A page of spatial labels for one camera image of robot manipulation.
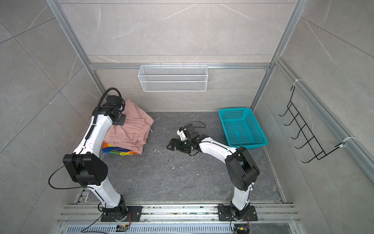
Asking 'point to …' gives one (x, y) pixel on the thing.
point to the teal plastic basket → (241, 128)
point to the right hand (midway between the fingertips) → (172, 147)
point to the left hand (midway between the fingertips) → (113, 116)
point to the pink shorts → (132, 134)
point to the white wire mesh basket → (174, 78)
